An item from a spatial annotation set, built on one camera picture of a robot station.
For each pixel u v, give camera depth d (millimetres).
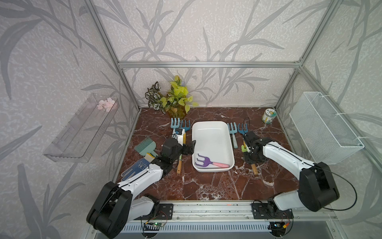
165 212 734
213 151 966
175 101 988
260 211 733
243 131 1089
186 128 1083
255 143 641
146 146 981
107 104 768
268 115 1050
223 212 742
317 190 423
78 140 679
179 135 728
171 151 645
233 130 1052
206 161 912
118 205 404
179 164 880
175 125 1092
